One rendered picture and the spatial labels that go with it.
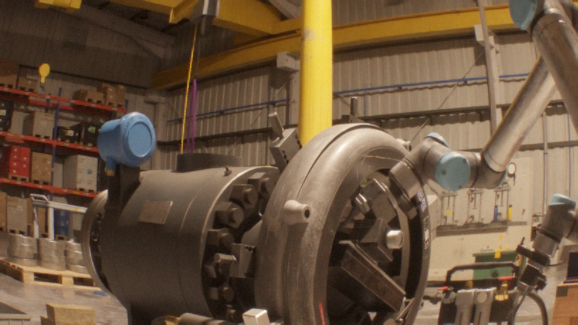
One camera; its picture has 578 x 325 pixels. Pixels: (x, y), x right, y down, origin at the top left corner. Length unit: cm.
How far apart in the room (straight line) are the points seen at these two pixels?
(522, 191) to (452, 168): 672
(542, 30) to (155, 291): 134
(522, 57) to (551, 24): 1227
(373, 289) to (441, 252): 669
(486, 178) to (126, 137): 107
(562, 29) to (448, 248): 723
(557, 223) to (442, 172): 39
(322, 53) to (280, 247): 428
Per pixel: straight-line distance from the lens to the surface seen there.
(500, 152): 146
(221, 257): 135
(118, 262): 194
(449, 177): 145
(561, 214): 150
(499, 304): 240
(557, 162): 1256
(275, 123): 150
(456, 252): 807
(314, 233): 138
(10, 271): 552
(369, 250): 149
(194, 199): 175
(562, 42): 104
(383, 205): 155
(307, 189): 141
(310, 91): 547
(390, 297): 168
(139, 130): 196
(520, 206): 815
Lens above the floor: 68
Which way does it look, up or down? 7 degrees up
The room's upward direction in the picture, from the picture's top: 2 degrees clockwise
